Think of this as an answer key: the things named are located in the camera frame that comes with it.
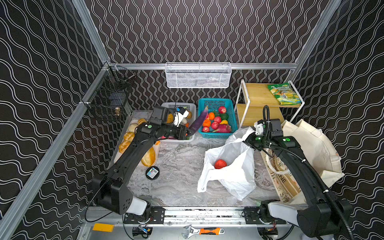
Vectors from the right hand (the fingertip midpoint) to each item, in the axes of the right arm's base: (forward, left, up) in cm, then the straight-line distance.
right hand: (242, 139), depth 79 cm
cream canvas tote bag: (-5, -37, -4) cm, 37 cm away
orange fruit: (+24, +18, -15) cm, 33 cm away
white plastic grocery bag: (-15, +7, -1) cm, 16 cm away
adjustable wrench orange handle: (-39, +27, -20) cm, 52 cm away
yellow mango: (+25, +5, -15) cm, 30 cm away
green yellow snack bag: (+20, -23, +14) cm, 33 cm away
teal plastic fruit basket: (+42, +12, -14) cm, 46 cm away
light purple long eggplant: (+3, +25, +8) cm, 26 cm away
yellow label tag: (-38, +69, -19) cm, 81 cm away
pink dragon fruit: (+18, +7, -13) cm, 23 cm away
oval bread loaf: (-4, +53, -15) cm, 56 cm away
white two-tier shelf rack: (+19, -6, +12) cm, 23 cm away
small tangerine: (+31, +14, -15) cm, 37 cm away
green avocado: (+31, +4, -15) cm, 34 cm away
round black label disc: (-12, +50, -19) cm, 55 cm away
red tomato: (-7, +11, -15) cm, 19 cm away
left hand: (-1, +25, +7) cm, 26 cm away
